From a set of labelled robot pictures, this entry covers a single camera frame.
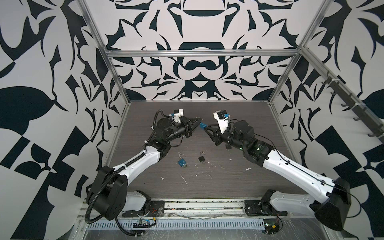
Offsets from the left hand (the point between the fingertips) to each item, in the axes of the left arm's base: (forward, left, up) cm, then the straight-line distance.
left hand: (203, 116), depth 69 cm
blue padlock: (-2, 0, -4) cm, 5 cm away
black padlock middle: (-6, 0, -33) cm, 34 cm away
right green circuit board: (-40, -31, -34) cm, 61 cm away
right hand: (-3, -1, -3) cm, 5 cm away
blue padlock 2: (-8, +12, -33) cm, 36 cm away
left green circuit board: (-37, +30, -35) cm, 59 cm away
